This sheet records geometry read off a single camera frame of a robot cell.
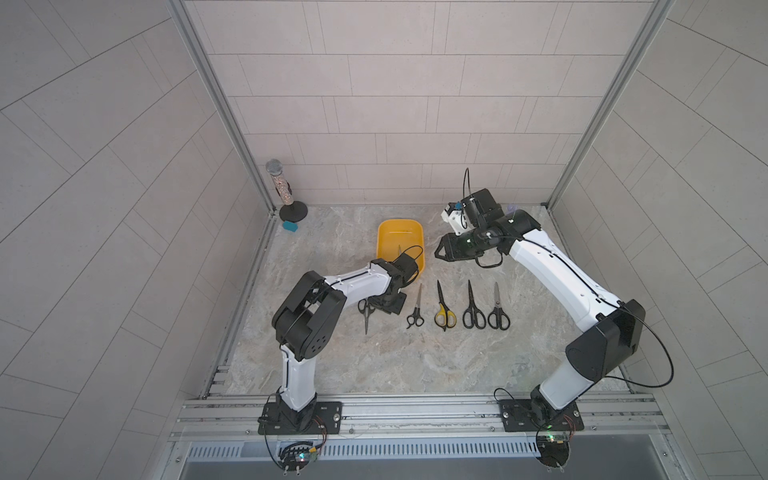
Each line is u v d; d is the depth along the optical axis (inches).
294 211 44.4
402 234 42.4
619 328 17.0
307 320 19.0
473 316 34.7
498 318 34.9
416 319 34.4
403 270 29.6
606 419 28.4
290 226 43.5
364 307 35.2
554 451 26.8
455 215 27.9
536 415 25.4
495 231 21.5
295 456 25.7
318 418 27.5
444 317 34.3
